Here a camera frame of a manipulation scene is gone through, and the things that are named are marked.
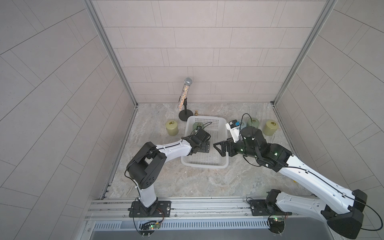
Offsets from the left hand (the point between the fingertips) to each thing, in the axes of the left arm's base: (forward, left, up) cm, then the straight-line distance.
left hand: (203, 144), depth 93 cm
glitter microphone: (+23, +12, +22) cm, 34 cm away
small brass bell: (+25, +5, +1) cm, 25 cm away
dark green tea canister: (+12, -33, +8) cm, 36 cm away
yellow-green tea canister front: (+8, +20, +6) cm, 22 cm away
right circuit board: (-41, -33, -2) cm, 53 cm away
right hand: (-12, -7, +22) cm, 26 cm away
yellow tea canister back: (+8, -43, +7) cm, 44 cm away
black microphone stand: (+24, +13, +1) cm, 27 cm away
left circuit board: (-42, +25, 0) cm, 49 cm away
